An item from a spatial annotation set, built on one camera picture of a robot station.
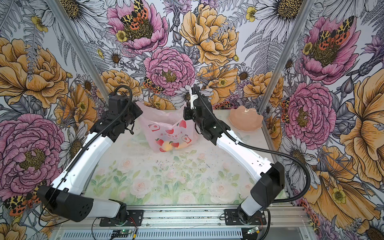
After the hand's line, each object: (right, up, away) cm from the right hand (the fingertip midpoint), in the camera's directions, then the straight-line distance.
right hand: (186, 107), depth 74 cm
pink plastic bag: (-12, -11, +9) cm, 19 cm away
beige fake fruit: (-13, -21, +18) cm, 30 cm away
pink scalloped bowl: (+43, -4, +43) cm, 61 cm away
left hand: (-24, -2, +2) cm, 24 cm away
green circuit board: (-30, -59, -4) cm, 66 cm away
